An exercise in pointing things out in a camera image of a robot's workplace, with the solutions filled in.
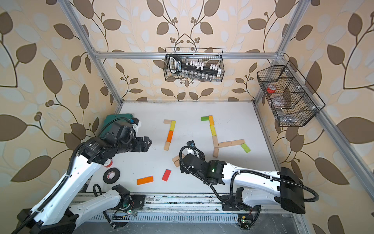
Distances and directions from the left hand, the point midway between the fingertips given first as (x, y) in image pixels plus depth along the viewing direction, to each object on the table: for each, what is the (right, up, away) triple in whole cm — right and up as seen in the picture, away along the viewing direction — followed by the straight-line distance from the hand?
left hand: (143, 140), depth 70 cm
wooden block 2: (+39, -6, +27) cm, 48 cm away
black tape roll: (-19, -23, +13) cm, 33 cm away
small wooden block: (+5, +7, +39) cm, 40 cm away
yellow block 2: (+39, +1, +33) cm, 51 cm away
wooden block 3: (+47, -7, +27) cm, 55 cm away
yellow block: (+10, +4, +36) cm, 38 cm away
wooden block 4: (+51, -6, +26) cm, 58 cm away
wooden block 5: (+39, -12, +23) cm, 47 cm away
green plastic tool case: (-36, +11, +35) cm, 52 cm away
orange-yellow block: (+38, +9, +39) cm, 55 cm away
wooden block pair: (+13, -15, +20) cm, 28 cm away
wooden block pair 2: (+15, -17, +18) cm, 29 cm away
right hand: (+21, -11, +7) cm, 25 cm away
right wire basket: (+76, +20, +4) cm, 78 cm away
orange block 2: (-3, -25, +12) cm, 28 cm away
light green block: (+59, -9, +24) cm, 64 cm away
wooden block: (+7, -8, +27) cm, 29 cm away
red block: (+9, -23, +14) cm, 28 cm away
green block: (+34, +10, +39) cm, 53 cm away
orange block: (+8, -2, +30) cm, 31 cm away
